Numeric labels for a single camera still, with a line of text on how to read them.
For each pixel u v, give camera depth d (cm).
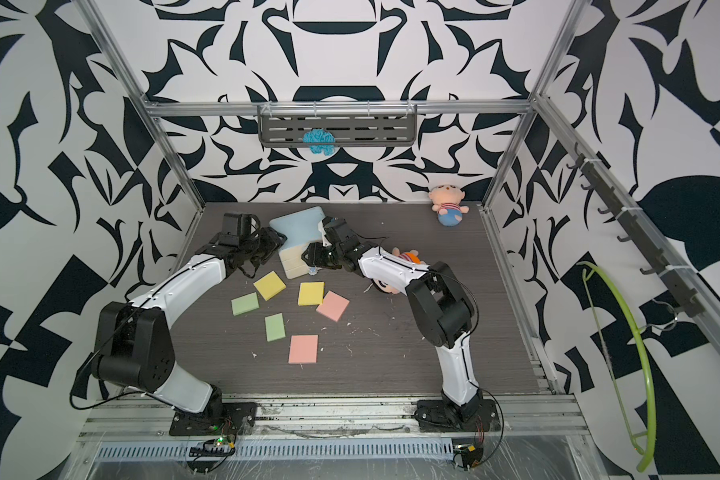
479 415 73
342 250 73
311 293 96
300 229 90
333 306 94
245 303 94
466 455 72
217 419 68
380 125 94
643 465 52
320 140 91
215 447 73
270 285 97
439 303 53
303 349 85
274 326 90
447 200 114
